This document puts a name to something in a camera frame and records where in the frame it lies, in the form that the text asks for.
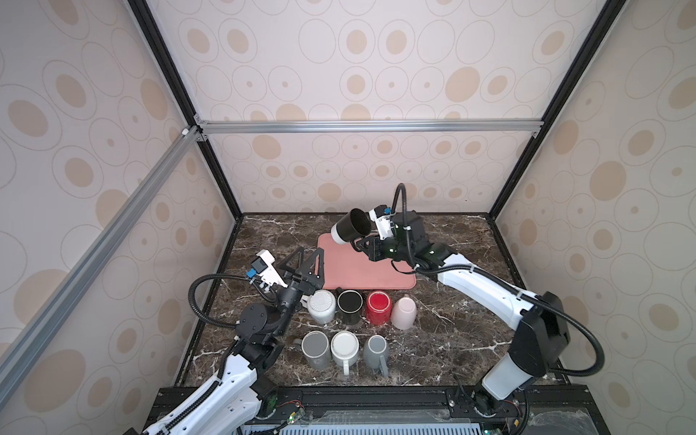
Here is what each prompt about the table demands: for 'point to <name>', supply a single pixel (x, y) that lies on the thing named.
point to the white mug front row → (344, 350)
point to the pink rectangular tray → (348, 267)
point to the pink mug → (403, 313)
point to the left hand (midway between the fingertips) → (324, 251)
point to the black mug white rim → (349, 304)
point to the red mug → (378, 308)
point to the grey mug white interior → (376, 352)
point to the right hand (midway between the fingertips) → (369, 240)
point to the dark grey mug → (315, 348)
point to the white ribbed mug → (321, 304)
